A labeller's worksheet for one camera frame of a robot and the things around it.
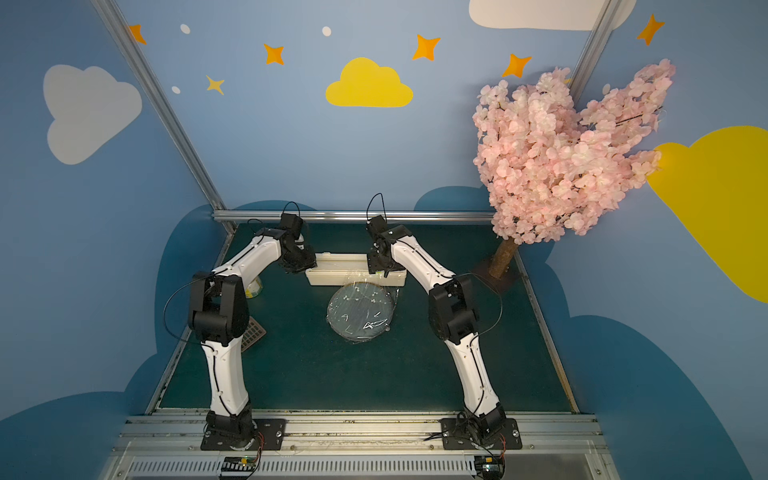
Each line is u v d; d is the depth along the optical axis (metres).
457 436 0.73
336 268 0.98
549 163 0.66
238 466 0.73
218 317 0.56
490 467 0.73
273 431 0.75
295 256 0.86
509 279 1.07
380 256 0.78
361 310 0.93
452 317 0.59
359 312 0.93
